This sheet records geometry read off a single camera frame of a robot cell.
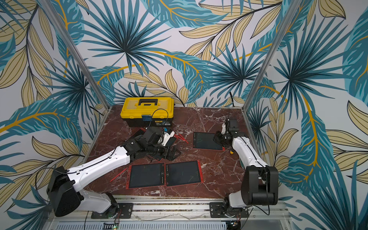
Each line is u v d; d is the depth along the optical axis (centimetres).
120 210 73
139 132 104
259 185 43
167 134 69
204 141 101
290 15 71
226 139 64
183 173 86
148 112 94
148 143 58
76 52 85
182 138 101
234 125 69
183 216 73
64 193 38
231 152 93
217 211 73
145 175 86
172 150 68
